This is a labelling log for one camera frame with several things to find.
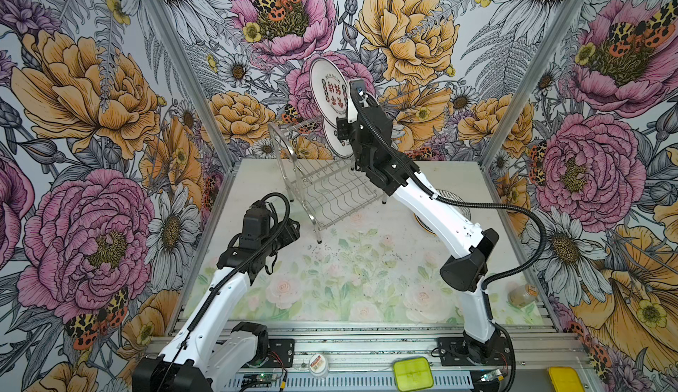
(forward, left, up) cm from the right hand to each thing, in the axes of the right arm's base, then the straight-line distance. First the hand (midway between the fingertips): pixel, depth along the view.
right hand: (349, 111), depth 70 cm
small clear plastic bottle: (-35, -49, -40) cm, 72 cm away
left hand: (-18, +18, -32) cm, 41 cm away
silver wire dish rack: (+12, +9, -42) cm, 45 cm away
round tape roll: (-51, +9, -36) cm, 63 cm away
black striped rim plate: (+5, -39, -42) cm, 57 cm away
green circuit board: (-52, +27, -47) cm, 75 cm away
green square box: (-52, -15, -45) cm, 71 cm away
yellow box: (-54, -55, -48) cm, 91 cm away
